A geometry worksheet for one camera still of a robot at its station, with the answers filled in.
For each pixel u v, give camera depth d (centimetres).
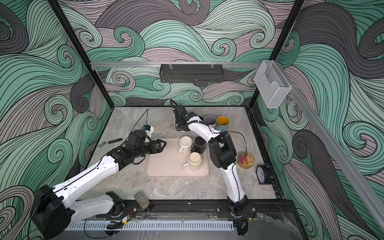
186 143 90
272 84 79
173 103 82
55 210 38
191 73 95
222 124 96
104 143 98
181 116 75
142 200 73
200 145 87
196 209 74
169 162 88
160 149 70
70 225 44
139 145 62
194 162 81
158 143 71
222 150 55
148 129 72
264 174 77
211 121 97
